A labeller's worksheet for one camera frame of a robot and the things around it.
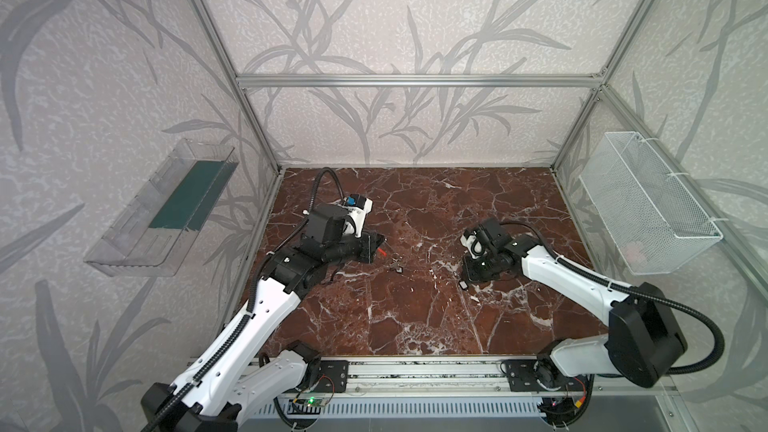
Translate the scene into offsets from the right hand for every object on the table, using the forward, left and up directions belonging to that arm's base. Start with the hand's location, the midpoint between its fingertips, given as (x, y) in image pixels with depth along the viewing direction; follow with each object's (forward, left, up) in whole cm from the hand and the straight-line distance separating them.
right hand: (460, 267), depth 85 cm
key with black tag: (-3, +18, +7) cm, 20 cm away
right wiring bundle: (-33, -22, -10) cm, 41 cm away
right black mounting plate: (-26, -13, -6) cm, 30 cm away
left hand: (0, +20, +19) cm, 28 cm away
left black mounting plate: (-26, +34, -6) cm, 43 cm away
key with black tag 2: (-4, -1, -3) cm, 5 cm away
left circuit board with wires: (-32, +41, -9) cm, 52 cm away
